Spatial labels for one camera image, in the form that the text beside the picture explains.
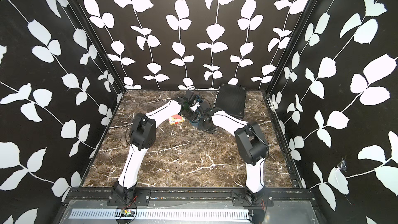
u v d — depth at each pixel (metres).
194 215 0.70
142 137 0.60
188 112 0.86
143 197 0.74
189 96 0.84
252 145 0.51
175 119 1.01
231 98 1.18
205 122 0.70
